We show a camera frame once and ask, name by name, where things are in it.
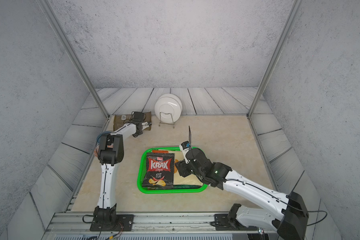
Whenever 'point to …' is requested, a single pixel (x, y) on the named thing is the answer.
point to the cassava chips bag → (178, 178)
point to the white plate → (168, 108)
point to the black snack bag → (159, 171)
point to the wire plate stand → (162, 122)
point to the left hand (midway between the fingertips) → (135, 126)
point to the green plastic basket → (163, 191)
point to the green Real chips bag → (186, 187)
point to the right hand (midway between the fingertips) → (180, 163)
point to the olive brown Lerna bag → (121, 120)
